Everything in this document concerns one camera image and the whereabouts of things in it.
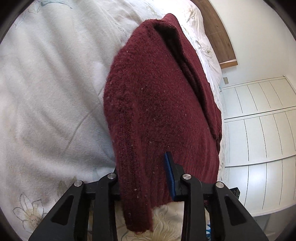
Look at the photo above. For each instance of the dark red knitted sweater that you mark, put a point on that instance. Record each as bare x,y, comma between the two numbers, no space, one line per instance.
157,99

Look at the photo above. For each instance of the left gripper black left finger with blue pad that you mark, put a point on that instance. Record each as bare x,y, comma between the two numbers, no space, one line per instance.
68,218

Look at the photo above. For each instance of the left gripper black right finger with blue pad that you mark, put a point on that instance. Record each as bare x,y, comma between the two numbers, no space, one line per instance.
229,219

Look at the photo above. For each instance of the floral white duvet cover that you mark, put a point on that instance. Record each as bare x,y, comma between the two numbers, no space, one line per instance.
54,63

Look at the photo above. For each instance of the right beige wall switch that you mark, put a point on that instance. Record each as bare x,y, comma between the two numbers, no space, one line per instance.
226,80

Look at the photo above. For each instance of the white wardrobe with doors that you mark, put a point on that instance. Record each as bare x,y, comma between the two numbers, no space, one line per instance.
259,117

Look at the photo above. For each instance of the wooden bed headboard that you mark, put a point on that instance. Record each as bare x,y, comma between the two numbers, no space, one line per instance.
217,35

